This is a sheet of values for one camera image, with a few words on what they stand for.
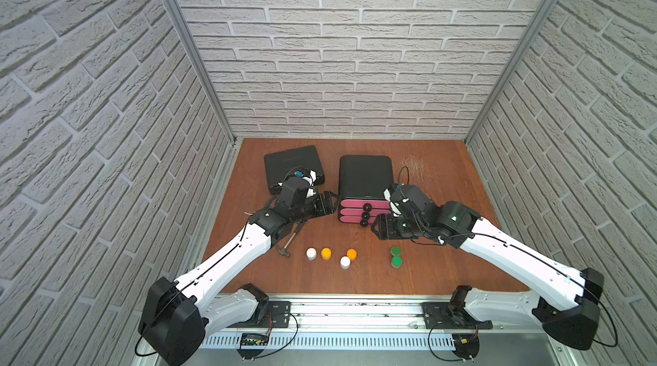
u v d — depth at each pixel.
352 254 0.84
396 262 0.83
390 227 0.62
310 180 0.74
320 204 0.68
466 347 0.69
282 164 1.06
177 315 0.38
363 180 0.85
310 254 0.83
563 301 0.40
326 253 0.84
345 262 0.81
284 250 0.85
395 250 0.85
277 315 0.73
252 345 0.72
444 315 0.74
